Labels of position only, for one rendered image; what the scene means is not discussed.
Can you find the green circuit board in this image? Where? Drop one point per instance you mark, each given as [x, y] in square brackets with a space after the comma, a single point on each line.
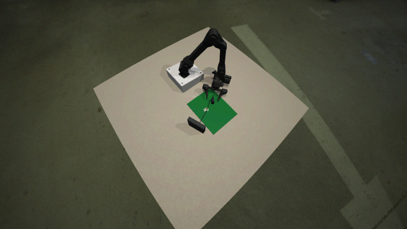
[215, 115]

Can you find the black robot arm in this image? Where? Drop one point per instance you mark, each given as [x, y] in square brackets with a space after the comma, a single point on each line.
[212, 38]

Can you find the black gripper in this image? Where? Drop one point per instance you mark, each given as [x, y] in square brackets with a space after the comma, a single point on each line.
[222, 91]

